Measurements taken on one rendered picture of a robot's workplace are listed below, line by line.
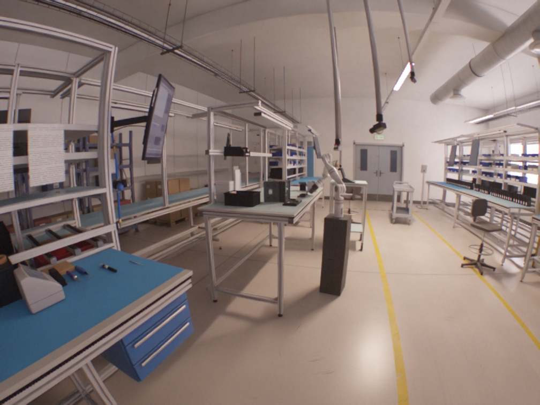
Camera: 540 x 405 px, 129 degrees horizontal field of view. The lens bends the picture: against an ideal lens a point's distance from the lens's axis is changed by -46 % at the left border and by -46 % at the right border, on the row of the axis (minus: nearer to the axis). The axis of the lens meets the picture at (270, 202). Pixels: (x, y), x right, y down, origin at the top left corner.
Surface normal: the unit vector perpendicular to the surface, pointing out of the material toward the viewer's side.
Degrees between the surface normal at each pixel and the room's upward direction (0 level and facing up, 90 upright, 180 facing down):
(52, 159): 90
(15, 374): 0
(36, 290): 90
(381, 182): 90
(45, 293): 90
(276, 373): 0
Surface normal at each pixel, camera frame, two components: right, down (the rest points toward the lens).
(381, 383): 0.00, -0.99
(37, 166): 0.95, 0.04
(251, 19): -0.33, 0.17
